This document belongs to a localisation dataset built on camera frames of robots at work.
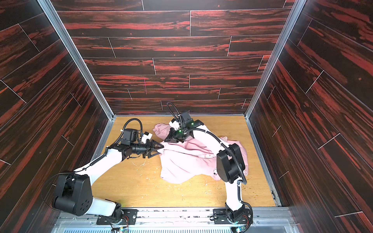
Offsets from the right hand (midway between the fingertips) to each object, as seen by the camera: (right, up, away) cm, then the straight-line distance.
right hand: (166, 139), depth 85 cm
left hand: (-2, -5, -4) cm, 7 cm away
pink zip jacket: (+14, -12, +4) cm, 19 cm away
